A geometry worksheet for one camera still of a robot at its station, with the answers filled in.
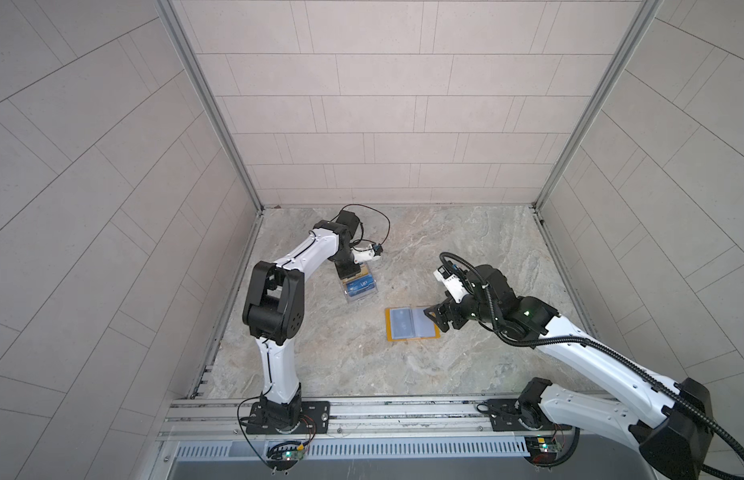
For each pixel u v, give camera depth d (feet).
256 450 2.15
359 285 2.99
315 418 2.31
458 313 2.11
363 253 2.72
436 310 2.11
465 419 2.37
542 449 2.22
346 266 2.70
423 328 2.75
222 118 3.00
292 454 2.13
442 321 2.14
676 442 1.21
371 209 2.67
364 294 2.99
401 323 2.84
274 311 1.66
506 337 1.77
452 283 2.14
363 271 3.04
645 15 2.33
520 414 2.08
